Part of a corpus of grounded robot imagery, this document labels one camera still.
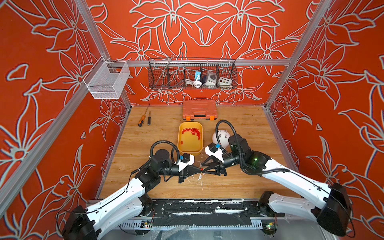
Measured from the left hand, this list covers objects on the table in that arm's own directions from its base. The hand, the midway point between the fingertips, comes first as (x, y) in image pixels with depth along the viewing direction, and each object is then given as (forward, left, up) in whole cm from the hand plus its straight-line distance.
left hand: (199, 169), depth 66 cm
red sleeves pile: (+35, +4, -19) cm, 41 cm away
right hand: (-1, -1, +2) cm, 2 cm away
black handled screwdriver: (+44, +39, -18) cm, 61 cm away
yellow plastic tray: (+29, +7, -20) cm, 36 cm away
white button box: (+53, -14, +10) cm, 56 cm away
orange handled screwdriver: (+41, +43, -17) cm, 62 cm away
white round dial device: (+53, -5, +12) cm, 55 cm away
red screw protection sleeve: (0, -1, +2) cm, 2 cm away
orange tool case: (+55, +1, -17) cm, 57 cm away
